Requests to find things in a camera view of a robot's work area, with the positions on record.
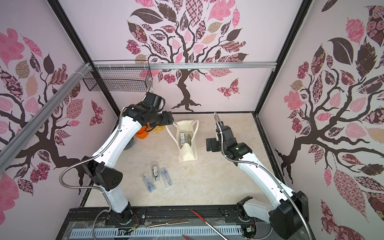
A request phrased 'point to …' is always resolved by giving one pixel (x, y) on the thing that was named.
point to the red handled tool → (206, 222)
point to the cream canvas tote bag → (186, 153)
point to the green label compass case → (187, 139)
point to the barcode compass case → (182, 139)
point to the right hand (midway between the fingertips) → (215, 139)
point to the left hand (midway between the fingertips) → (166, 123)
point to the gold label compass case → (155, 171)
